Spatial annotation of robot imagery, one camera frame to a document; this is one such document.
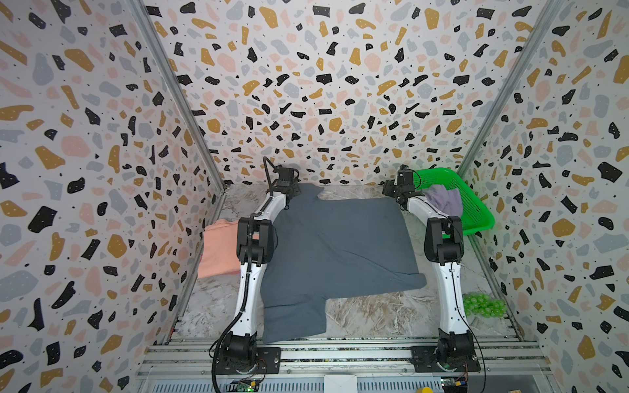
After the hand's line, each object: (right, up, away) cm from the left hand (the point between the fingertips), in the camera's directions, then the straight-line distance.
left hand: (294, 182), depth 111 cm
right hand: (+43, +2, +1) cm, 44 cm away
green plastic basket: (+80, -16, -5) cm, 82 cm away
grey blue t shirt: (+16, -28, -12) cm, 34 cm away
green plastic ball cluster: (+68, -44, -29) cm, 86 cm away
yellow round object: (+42, -60, -46) cm, 87 cm away
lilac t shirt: (+70, -9, +1) cm, 71 cm away
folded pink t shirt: (-26, -30, -16) cm, 43 cm away
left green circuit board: (-8, -63, -41) cm, 75 cm away
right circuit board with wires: (+52, -64, -40) cm, 92 cm away
